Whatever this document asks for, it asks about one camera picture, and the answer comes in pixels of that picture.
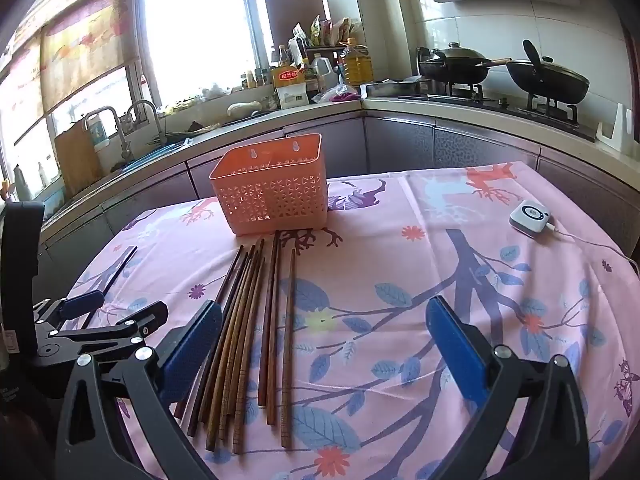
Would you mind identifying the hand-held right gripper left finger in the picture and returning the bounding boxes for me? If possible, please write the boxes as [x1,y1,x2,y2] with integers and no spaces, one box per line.
[55,300,223,480]

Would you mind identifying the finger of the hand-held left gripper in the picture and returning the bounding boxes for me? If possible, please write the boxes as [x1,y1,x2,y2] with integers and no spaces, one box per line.
[32,291,105,333]
[47,301,169,362]

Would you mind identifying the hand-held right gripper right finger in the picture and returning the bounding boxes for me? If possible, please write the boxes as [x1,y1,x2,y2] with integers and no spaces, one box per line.
[425,296,591,480]

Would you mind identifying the bundle of wooden chopsticks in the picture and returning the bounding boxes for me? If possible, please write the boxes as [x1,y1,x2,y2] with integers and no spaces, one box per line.
[172,239,279,456]

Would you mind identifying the dark reddish wooden chopstick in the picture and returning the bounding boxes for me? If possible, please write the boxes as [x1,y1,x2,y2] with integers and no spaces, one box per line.
[257,230,281,407]

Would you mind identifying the brown wooden chopstick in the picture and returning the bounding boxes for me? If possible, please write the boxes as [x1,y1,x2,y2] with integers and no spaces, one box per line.
[280,248,297,450]

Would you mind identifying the pink perforated plastic basket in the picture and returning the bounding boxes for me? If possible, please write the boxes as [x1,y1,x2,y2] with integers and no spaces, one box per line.
[209,133,329,237]

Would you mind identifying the thin black chopstick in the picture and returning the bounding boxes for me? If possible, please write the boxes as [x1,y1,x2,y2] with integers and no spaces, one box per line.
[80,245,138,330]

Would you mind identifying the pink printed tablecloth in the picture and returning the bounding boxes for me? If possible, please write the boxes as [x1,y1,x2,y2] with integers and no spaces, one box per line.
[65,160,640,480]

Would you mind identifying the wooden cutting board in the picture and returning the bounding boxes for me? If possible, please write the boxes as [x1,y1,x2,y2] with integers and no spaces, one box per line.
[54,127,103,198]

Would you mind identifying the small white round-faced device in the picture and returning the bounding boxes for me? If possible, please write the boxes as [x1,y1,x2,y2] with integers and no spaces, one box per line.
[509,199,555,236]

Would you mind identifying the patterned window blind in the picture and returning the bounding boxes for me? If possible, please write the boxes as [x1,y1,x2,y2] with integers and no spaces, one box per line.
[40,0,142,113]
[0,35,56,161]

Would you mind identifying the steel kitchen faucet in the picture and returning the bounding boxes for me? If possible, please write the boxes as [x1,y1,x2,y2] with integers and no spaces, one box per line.
[125,100,163,146]
[82,106,133,161]

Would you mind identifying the grey kitchen counter cabinets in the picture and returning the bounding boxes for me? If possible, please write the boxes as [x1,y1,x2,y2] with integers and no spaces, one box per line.
[30,95,640,286]

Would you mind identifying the black gas stove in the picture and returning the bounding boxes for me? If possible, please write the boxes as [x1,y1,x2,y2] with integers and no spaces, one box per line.
[427,82,583,128]

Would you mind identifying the white plastic rack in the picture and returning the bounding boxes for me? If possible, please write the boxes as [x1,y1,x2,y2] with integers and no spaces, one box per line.
[595,102,638,153]

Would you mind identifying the steel tray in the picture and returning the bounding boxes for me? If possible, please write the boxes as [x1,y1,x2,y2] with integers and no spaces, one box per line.
[360,80,431,100]

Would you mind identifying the white carton box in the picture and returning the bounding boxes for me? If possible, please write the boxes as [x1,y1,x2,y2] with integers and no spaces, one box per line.
[276,85,313,110]

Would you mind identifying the black wok with lid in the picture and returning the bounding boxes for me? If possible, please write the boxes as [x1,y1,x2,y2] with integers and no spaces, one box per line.
[417,42,513,86]
[505,39,591,106]

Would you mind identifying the pink plastic bag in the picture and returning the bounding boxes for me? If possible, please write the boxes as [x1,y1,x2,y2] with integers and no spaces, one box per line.
[314,84,361,103]

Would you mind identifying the yellow carton box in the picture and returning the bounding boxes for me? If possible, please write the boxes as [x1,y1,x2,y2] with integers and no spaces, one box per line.
[271,65,307,90]

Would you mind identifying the yellow cooking oil bottle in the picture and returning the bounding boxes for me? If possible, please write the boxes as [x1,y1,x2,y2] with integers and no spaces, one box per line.
[339,40,375,86]

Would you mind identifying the white plastic jug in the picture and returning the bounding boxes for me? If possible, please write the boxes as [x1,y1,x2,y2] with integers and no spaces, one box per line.
[311,56,337,95]

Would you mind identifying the group of snack bags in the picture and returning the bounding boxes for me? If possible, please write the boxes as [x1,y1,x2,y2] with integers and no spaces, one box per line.
[292,15,366,48]

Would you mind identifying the dark flat board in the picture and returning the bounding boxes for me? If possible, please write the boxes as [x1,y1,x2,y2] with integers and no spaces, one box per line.
[261,0,326,51]

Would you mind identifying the thin white cable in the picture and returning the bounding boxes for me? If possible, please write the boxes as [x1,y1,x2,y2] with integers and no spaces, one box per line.
[547,224,640,267]

